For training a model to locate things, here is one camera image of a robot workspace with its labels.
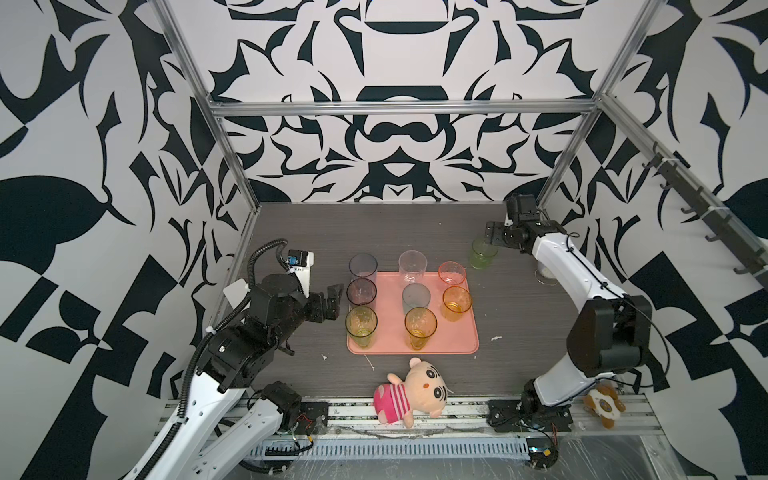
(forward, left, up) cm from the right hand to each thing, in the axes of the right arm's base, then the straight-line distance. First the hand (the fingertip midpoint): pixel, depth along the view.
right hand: (507, 230), depth 89 cm
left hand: (-22, +49, +11) cm, 55 cm away
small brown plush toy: (-42, -17, -16) cm, 48 cm away
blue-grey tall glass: (-9, +42, -4) cm, 43 cm away
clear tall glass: (-9, +28, -4) cm, 30 cm away
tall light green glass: (-23, +43, -10) cm, 50 cm away
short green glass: (+4, +3, -15) cm, 16 cm away
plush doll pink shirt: (-40, +27, -10) cm, 50 cm away
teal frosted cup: (-15, +28, -11) cm, 33 cm away
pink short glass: (-6, +15, -14) cm, 21 cm away
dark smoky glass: (-14, +43, -10) cm, 46 cm away
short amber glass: (-16, +15, -13) cm, 26 cm away
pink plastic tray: (-25, +18, -18) cm, 36 cm away
